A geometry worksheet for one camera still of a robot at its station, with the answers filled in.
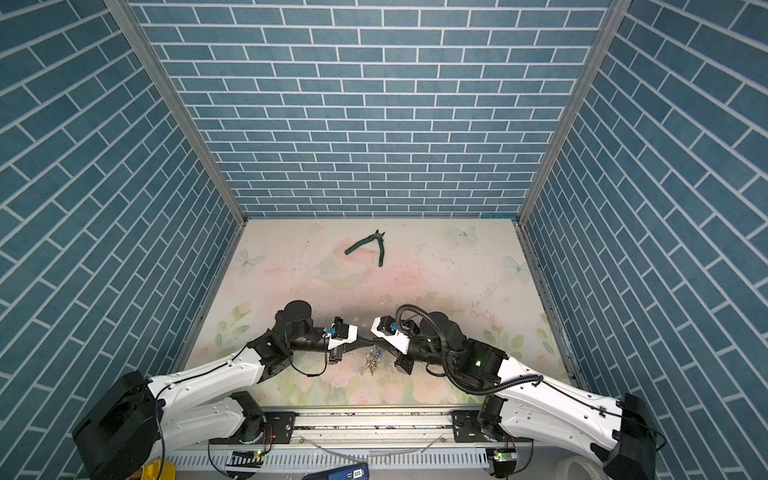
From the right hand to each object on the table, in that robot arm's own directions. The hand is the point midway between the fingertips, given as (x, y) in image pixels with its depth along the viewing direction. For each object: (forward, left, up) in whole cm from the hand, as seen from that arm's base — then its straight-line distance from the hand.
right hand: (372, 337), depth 68 cm
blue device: (-24, +1, -17) cm, 29 cm away
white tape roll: (-19, -46, -22) cm, 54 cm away
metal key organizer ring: (-2, 0, -7) cm, 8 cm away
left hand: (+1, +1, -5) cm, 5 cm away
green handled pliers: (+47, +10, -19) cm, 51 cm away
